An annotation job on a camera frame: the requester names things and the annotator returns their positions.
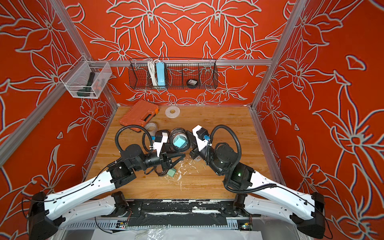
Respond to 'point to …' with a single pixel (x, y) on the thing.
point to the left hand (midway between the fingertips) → (182, 151)
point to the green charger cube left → (171, 172)
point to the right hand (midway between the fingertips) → (184, 131)
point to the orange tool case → (139, 114)
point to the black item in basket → (192, 83)
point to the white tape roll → (172, 112)
